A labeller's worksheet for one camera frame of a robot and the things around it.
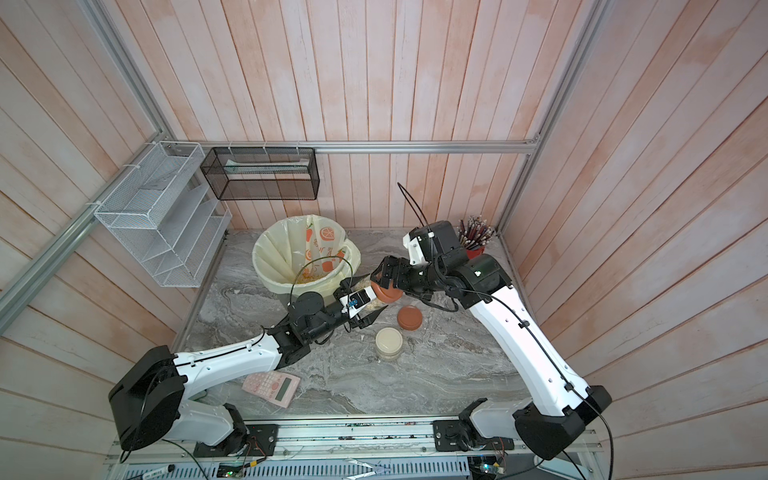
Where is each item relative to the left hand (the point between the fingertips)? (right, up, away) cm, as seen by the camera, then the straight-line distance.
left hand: (375, 291), depth 75 cm
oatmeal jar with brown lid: (0, -3, -5) cm, 6 cm away
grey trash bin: (-30, -6, +26) cm, 40 cm away
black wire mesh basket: (-41, +39, +30) cm, 64 cm away
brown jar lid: (+3, 0, -11) cm, 11 cm away
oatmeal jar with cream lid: (+4, -16, +8) cm, 18 cm away
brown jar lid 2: (+11, -11, +20) cm, 26 cm away
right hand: (+2, +3, -8) cm, 9 cm away
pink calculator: (-27, -27, +6) cm, 39 cm away
